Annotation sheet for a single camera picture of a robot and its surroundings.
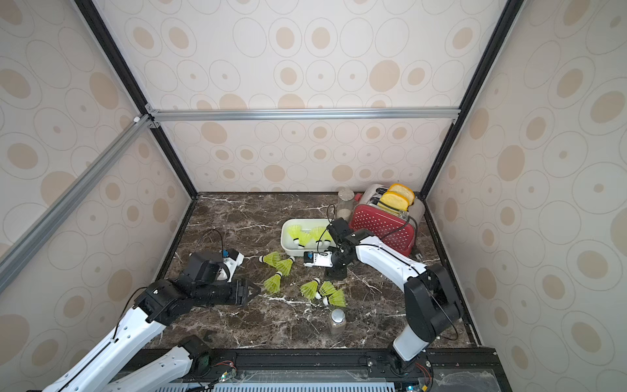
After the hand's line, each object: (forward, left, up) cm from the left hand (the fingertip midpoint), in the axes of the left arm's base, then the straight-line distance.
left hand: (259, 291), depth 69 cm
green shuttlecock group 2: (+9, -1, -16) cm, 18 cm away
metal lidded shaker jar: (-6, -23, -10) cm, 25 cm away
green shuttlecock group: (+16, -4, -16) cm, 23 cm away
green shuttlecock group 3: (+30, -9, -16) cm, 35 cm away
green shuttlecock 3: (+7, -20, -15) cm, 26 cm away
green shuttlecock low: (+4, -24, -15) cm, 28 cm away
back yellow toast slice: (+38, -48, +3) cm, 62 cm away
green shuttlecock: (+16, -18, +4) cm, 25 cm away
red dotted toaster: (+26, -44, -3) cm, 52 cm away
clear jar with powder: (+42, -28, -10) cm, 51 cm away
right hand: (+12, -20, -11) cm, 26 cm away
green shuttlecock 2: (+9, -13, -20) cm, 25 cm away
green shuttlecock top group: (+19, +1, -15) cm, 24 cm away
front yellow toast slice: (+33, -44, +3) cm, 56 cm away
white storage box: (+28, -4, -18) cm, 34 cm away
